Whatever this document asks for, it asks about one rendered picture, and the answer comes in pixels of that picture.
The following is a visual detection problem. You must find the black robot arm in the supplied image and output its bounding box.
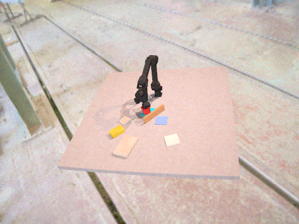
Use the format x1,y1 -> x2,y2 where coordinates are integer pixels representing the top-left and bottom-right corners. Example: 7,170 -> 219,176
134,55 -> 162,104

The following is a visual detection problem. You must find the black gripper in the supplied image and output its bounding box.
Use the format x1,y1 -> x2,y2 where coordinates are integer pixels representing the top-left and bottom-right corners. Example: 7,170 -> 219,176
142,93 -> 151,109

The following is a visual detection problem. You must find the yellow rectangular block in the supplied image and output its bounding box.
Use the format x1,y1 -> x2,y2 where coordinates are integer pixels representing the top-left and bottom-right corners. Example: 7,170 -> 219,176
109,125 -> 125,138

